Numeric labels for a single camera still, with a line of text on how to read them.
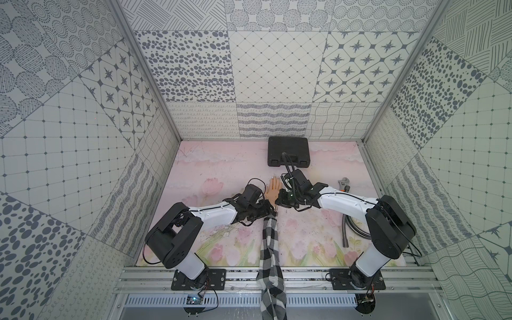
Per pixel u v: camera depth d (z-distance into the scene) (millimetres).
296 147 1117
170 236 464
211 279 731
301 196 684
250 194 714
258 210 796
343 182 1011
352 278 662
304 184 704
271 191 966
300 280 759
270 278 683
